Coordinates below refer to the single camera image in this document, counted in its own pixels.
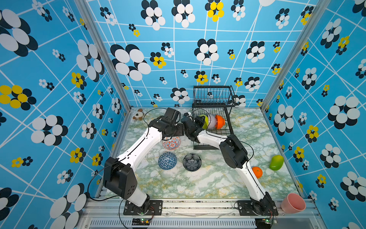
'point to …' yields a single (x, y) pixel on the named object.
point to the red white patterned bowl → (172, 144)
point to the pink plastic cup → (293, 203)
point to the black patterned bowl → (192, 162)
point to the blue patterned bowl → (167, 161)
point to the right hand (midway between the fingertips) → (207, 117)
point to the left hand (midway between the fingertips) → (182, 129)
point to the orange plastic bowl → (220, 121)
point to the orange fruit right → (258, 171)
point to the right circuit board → (264, 223)
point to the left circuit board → (140, 222)
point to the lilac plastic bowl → (213, 123)
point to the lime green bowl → (206, 121)
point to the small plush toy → (138, 115)
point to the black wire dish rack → (214, 99)
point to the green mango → (276, 162)
